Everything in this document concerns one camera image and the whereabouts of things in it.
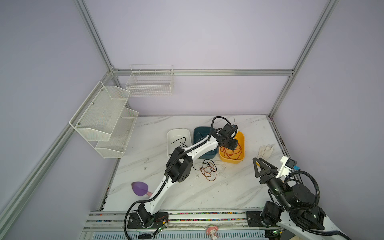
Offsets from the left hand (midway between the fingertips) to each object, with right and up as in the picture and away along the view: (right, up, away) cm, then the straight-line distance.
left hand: (235, 145), depth 92 cm
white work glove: (+22, -5, +6) cm, 23 cm away
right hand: (+1, -3, -30) cm, 30 cm away
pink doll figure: (-17, -37, -24) cm, 48 cm away
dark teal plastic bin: (-21, +7, +15) cm, 27 cm away
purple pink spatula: (-56, -24, -8) cm, 62 cm away
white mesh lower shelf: (-68, 0, -15) cm, 69 cm away
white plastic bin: (-38, +4, +13) cm, 40 cm away
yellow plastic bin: (+7, +5, +12) cm, 14 cm away
